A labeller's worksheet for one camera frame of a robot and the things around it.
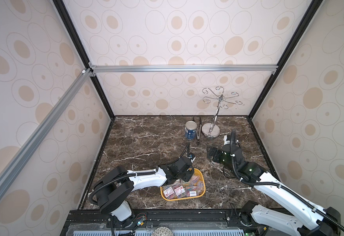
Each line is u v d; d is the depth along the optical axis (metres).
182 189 0.79
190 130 1.00
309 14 0.70
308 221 0.41
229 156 0.55
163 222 0.73
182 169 0.65
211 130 1.09
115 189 0.44
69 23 0.72
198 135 1.06
